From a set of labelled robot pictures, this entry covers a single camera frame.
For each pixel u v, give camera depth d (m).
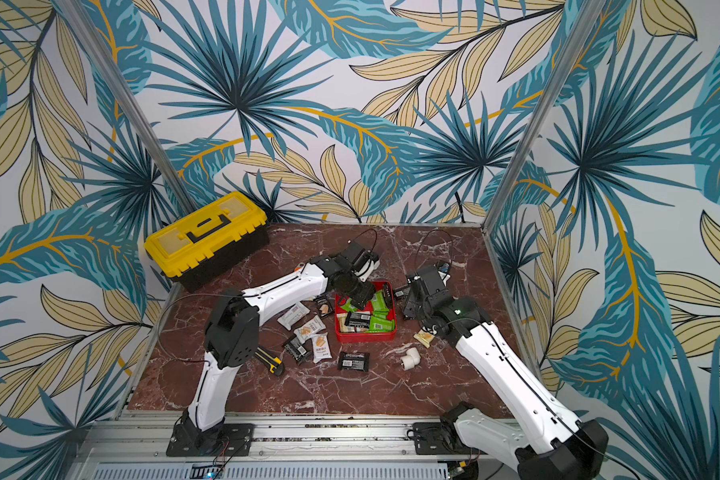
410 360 0.84
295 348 0.88
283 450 0.73
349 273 0.75
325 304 0.96
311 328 0.91
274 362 0.84
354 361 0.85
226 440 0.72
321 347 0.88
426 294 0.55
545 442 0.38
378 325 0.90
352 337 0.88
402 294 0.99
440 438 0.73
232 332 0.52
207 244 0.92
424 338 0.90
